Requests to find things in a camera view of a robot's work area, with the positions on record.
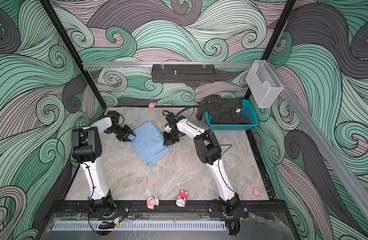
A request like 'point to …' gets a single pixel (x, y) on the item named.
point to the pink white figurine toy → (151, 202)
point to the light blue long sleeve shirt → (148, 142)
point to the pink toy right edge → (256, 192)
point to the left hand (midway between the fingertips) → (134, 134)
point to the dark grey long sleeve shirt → (221, 110)
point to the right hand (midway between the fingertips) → (164, 143)
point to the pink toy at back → (152, 104)
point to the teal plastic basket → (250, 111)
